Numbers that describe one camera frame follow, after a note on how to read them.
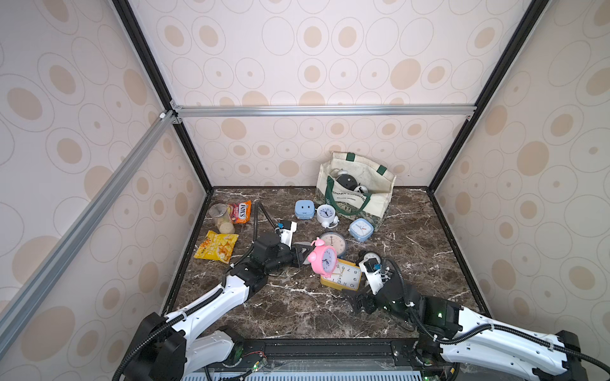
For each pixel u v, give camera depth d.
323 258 0.78
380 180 1.00
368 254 0.92
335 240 0.98
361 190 1.06
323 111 0.90
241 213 1.06
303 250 0.71
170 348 0.39
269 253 0.60
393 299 0.53
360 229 1.00
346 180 1.07
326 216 1.06
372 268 0.61
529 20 0.69
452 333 0.51
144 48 0.75
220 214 0.91
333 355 0.75
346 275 0.87
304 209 1.07
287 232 0.71
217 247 0.94
